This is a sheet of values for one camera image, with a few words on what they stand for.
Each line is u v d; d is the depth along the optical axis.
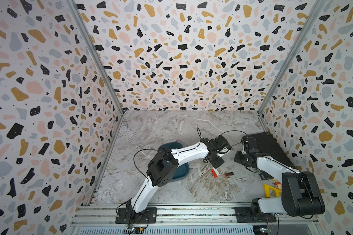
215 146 0.71
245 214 0.73
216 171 0.90
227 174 0.88
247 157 0.69
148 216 0.73
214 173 0.89
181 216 0.76
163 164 0.56
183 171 0.92
